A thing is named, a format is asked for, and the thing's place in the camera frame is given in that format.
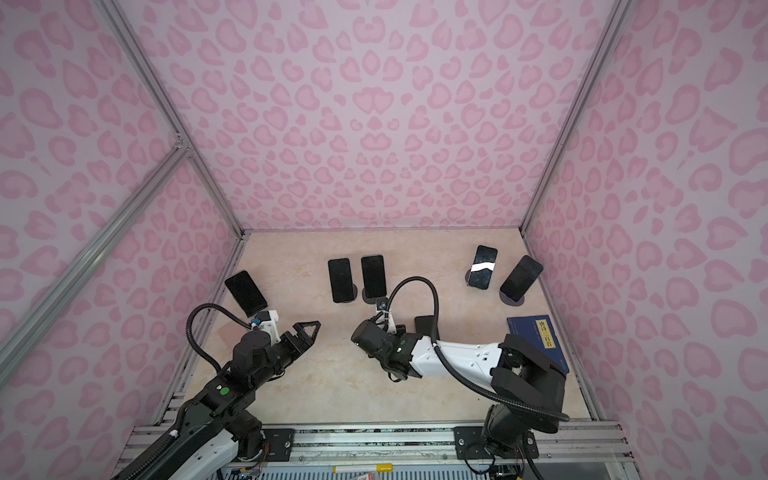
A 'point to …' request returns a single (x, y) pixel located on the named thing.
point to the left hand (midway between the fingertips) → (315, 326)
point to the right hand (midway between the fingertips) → (379, 332)
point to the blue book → (539, 331)
